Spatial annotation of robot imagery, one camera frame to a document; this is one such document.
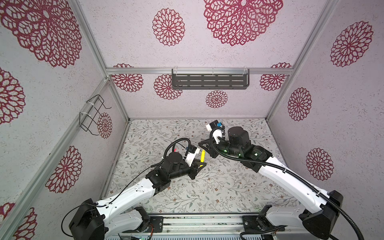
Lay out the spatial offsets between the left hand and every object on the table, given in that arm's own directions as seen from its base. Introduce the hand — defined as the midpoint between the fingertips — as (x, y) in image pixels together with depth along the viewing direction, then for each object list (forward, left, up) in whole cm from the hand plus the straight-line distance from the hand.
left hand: (204, 165), depth 73 cm
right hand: (+6, +2, +12) cm, 14 cm away
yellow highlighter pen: (+1, +1, +6) cm, 6 cm away
